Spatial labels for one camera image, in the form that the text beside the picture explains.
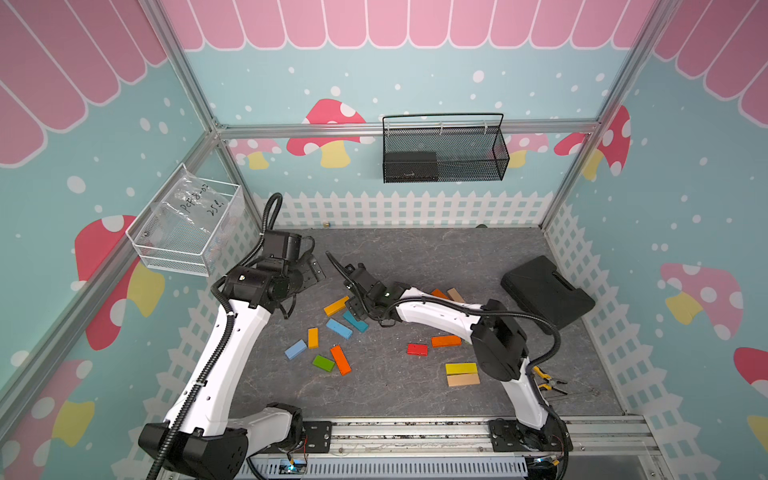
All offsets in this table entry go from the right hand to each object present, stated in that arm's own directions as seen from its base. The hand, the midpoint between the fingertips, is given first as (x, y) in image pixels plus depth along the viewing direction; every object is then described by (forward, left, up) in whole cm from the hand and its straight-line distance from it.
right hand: (361, 297), depth 90 cm
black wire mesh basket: (+38, -27, +26) cm, 53 cm away
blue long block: (-6, +7, -8) cm, 13 cm away
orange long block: (-16, +6, -9) cm, 19 cm away
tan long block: (+6, -31, -8) cm, 32 cm away
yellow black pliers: (-23, -53, -9) cm, 59 cm away
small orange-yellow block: (-9, +15, -8) cm, 19 cm away
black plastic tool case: (+6, -57, -5) cm, 58 cm away
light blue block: (-12, +20, -9) cm, 25 cm away
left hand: (-6, +12, +17) cm, 22 cm away
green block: (-17, +11, -9) cm, 22 cm away
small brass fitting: (+42, +18, -9) cm, 47 cm away
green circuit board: (-41, +15, -12) cm, 45 cm away
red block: (-13, -17, -9) cm, 23 cm away
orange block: (+6, -25, -8) cm, 27 cm away
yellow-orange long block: (+1, +9, -7) cm, 11 cm away
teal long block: (-6, +1, -7) cm, 9 cm away
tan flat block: (-22, -28, -9) cm, 37 cm away
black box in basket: (+28, -15, +26) cm, 42 cm away
